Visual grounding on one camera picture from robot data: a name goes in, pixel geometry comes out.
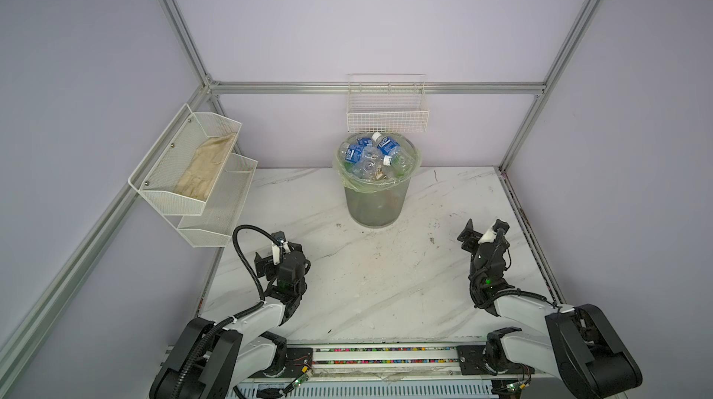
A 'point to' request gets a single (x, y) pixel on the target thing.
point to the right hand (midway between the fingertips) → (482, 224)
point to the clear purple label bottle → (370, 162)
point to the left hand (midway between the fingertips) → (272, 249)
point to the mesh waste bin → (376, 211)
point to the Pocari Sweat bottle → (388, 146)
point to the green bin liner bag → (389, 180)
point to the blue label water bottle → (363, 143)
